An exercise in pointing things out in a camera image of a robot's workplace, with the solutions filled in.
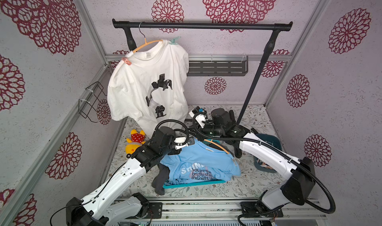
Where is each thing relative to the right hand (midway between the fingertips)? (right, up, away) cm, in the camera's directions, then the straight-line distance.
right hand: (186, 129), depth 71 cm
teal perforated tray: (+2, -27, +2) cm, 28 cm away
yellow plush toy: (-32, -8, +23) cm, 40 cm away
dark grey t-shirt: (-13, -26, +3) cm, 29 cm away
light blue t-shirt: (+7, -16, +4) cm, 18 cm away
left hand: (-5, -4, +4) cm, 7 cm away
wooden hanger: (+18, -10, +2) cm, 21 cm away
